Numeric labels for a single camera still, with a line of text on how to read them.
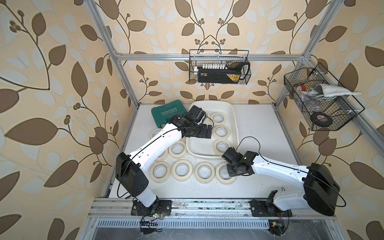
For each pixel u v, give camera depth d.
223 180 0.81
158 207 0.74
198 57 0.91
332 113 0.72
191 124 0.54
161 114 1.08
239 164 0.61
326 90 0.63
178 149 0.96
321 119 0.72
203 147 0.95
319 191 0.41
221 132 1.03
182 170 0.87
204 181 0.80
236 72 0.84
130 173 0.41
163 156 0.90
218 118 1.12
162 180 0.82
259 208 0.73
